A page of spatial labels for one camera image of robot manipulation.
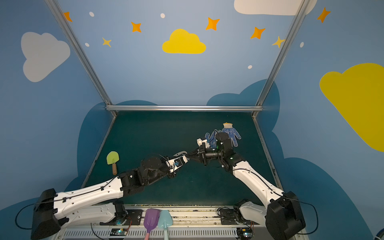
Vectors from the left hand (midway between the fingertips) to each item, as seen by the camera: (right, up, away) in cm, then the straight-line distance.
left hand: (184, 157), depth 70 cm
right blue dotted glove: (+34, +11, +41) cm, 54 cm away
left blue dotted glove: (+14, +8, +4) cm, 16 cm away
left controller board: (-32, -36, +1) cm, 48 cm away
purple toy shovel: (-17, -32, +3) cm, 36 cm away
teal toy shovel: (-10, -31, +2) cm, 33 cm away
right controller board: (+29, -37, +1) cm, 47 cm away
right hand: (+1, +2, -2) cm, 3 cm away
